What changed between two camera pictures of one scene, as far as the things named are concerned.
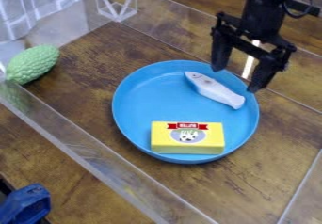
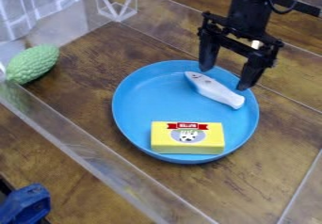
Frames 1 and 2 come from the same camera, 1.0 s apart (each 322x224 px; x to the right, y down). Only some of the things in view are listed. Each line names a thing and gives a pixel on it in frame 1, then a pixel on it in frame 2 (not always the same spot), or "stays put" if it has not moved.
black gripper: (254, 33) to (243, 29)
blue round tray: (159, 95) stays put
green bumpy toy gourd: (32, 63) stays put
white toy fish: (213, 89) stays put
